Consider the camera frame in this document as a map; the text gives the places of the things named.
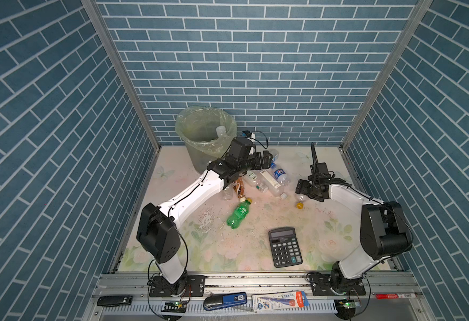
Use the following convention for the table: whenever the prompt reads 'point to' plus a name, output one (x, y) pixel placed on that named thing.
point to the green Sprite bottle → (239, 213)
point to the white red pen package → (280, 301)
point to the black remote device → (109, 301)
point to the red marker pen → (381, 296)
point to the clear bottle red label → (300, 198)
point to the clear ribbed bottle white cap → (227, 192)
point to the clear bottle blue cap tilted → (274, 153)
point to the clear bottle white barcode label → (272, 184)
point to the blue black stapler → (214, 301)
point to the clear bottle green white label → (252, 178)
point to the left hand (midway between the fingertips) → (265, 157)
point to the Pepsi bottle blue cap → (280, 175)
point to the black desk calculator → (284, 247)
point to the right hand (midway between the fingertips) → (302, 188)
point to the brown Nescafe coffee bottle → (239, 188)
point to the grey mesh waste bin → (207, 132)
